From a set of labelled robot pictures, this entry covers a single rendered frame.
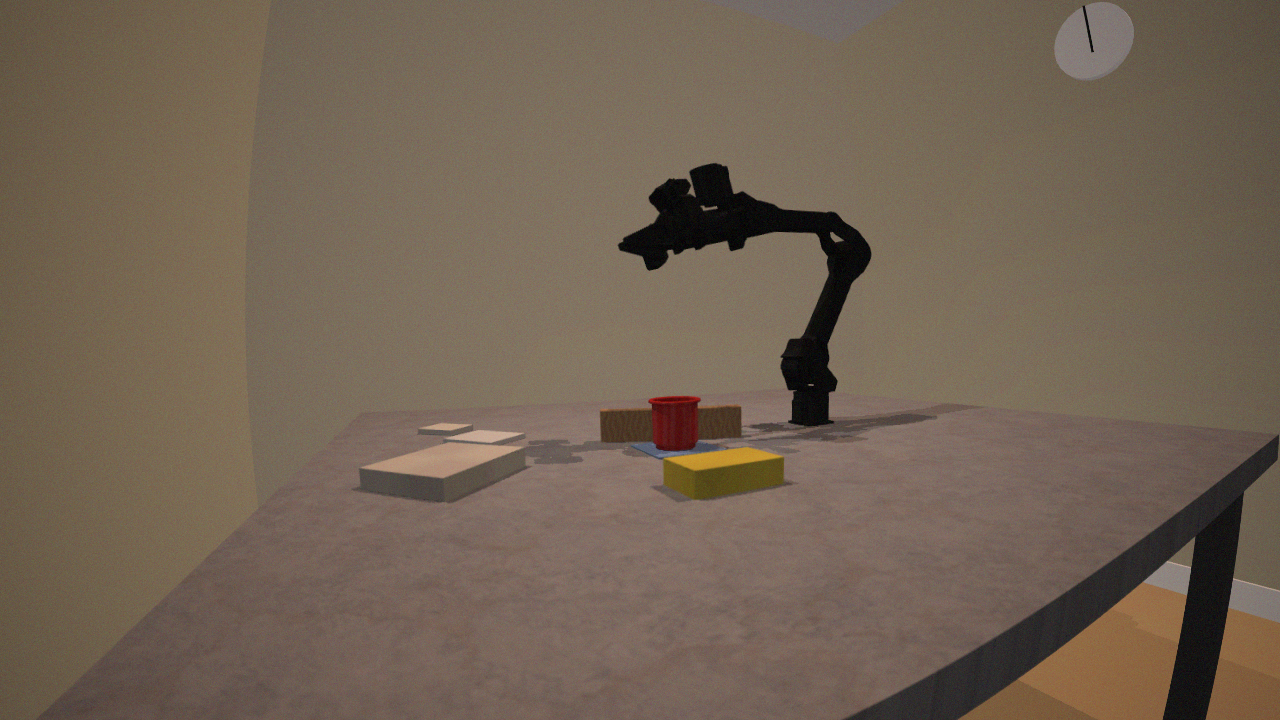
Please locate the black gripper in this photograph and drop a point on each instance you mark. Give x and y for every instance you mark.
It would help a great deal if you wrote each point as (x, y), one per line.
(696, 228)

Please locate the yellow rectangular block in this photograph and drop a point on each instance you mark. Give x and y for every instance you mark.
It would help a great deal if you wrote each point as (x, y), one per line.
(718, 473)

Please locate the tan flat rectangular block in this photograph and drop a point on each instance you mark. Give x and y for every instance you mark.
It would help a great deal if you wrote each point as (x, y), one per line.
(442, 472)

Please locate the brown rectangular bar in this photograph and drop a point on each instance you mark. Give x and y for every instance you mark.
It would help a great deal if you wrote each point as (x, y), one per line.
(635, 424)

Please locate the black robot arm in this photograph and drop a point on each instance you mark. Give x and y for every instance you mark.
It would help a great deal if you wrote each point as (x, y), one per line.
(739, 216)

